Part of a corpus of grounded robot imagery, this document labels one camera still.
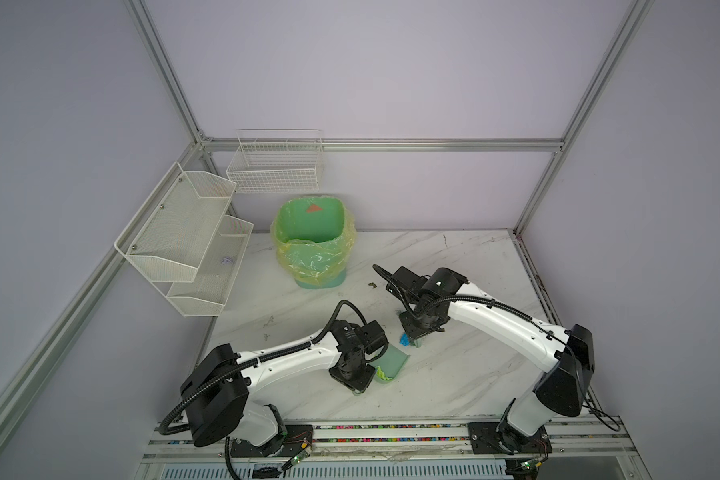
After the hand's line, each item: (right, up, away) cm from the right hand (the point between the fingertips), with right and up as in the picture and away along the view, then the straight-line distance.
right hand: (411, 329), depth 77 cm
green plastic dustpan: (-5, -13, +9) cm, 17 cm away
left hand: (-15, -15, 0) cm, 21 cm away
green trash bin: (-28, +25, +13) cm, 40 cm away
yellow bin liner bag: (-27, +25, +8) cm, 37 cm away
